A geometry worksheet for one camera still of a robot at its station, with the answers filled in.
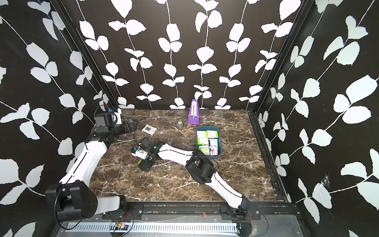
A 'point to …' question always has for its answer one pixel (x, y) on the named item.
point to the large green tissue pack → (212, 134)
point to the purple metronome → (193, 116)
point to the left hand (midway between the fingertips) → (131, 121)
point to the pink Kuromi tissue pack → (213, 150)
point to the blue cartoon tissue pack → (212, 141)
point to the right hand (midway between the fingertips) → (143, 161)
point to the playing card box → (149, 129)
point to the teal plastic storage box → (211, 128)
